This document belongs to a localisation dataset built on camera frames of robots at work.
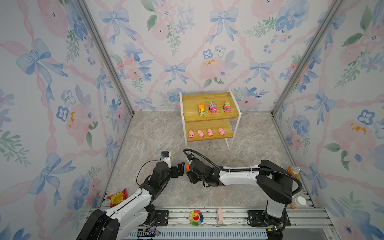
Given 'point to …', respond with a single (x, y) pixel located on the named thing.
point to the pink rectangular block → (220, 217)
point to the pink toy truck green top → (227, 107)
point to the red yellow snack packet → (117, 197)
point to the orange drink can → (294, 170)
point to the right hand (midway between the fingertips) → (189, 170)
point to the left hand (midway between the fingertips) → (178, 162)
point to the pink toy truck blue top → (212, 107)
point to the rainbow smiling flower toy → (196, 217)
